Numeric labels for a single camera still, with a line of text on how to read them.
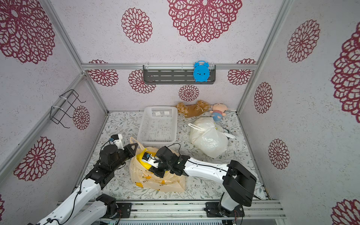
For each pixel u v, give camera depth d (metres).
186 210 0.76
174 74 0.94
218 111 1.13
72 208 0.44
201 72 0.90
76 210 0.45
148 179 0.77
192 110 1.07
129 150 0.67
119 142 0.70
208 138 0.87
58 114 0.73
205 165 0.51
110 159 0.58
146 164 0.74
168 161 0.60
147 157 0.66
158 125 1.12
